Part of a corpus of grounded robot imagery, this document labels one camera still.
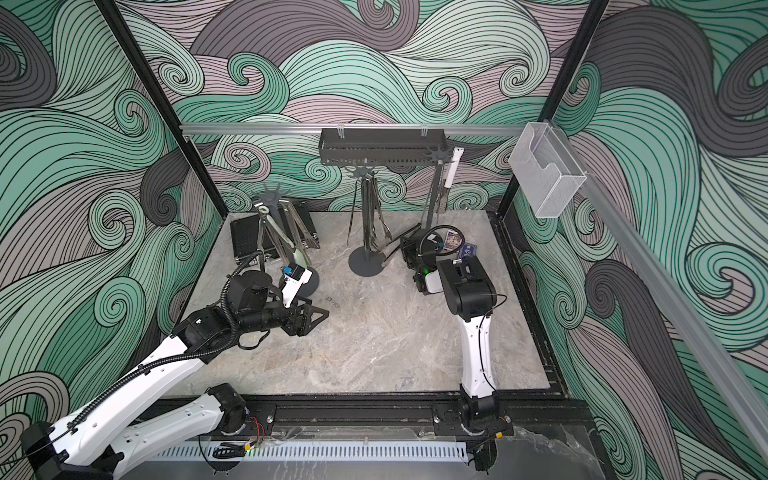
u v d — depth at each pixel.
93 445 0.40
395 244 1.07
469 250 1.07
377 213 0.82
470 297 0.59
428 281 0.81
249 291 0.52
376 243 0.83
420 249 0.83
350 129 0.94
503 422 0.71
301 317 0.61
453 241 1.10
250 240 1.06
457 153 0.80
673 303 0.51
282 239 0.74
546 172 0.77
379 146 1.07
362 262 1.04
